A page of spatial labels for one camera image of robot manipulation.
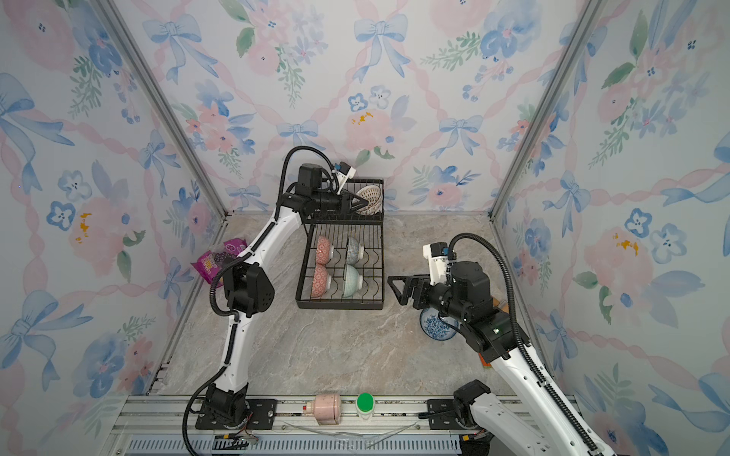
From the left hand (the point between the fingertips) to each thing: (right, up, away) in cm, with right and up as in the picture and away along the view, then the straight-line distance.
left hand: (369, 200), depth 88 cm
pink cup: (-10, -53, -20) cm, 57 cm away
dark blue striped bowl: (-5, -16, +7) cm, 18 cm away
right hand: (+8, -22, -20) cm, 30 cm away
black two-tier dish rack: (-10, -20, +15) cm, 27 cm away
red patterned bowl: (-15, -16, +8) cm, 23 cm away
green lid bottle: (-1, -52, -20) cm, 56 cm away
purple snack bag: (-55, -20, +10) cm, 59 cm away
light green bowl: (-5, -25, +2) cm, 26 cm away
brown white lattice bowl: (+2, +3, +7) cm, 8 cm away
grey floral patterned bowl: (-15, -25, 0) cm, 29 cm away
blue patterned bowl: (+21, -40, 0) cm, 45 cm away
